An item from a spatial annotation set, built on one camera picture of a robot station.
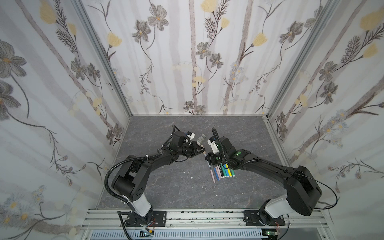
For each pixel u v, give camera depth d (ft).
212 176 2.90
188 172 2.97
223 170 2.96
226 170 2.97
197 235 2.30
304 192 1.41
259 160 1.78
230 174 2.90
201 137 3.45
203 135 3.53
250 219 2.41
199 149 2.76
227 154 2.12
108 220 2.45
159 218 2.42
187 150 2.53
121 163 1.49
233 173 2.92
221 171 2.96
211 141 2.55
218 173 2.95
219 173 2.95
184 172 2.97
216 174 2.91
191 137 2.75
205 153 2.75
